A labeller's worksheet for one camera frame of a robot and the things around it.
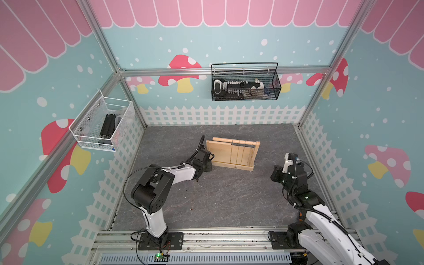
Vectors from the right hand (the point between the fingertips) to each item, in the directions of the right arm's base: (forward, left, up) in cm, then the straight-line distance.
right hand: (274, 165), depth 82 cm
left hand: (+9, +35, -14) cm, 38 cm away
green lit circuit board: (-36, +54, -18) cm, 67 cm away
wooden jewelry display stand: (+9, +19, -3) cm, 21 cm away
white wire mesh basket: (+12, +81, +19) cm, 84 cm away
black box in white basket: (+8, +75, +21) cm, 78 cm away
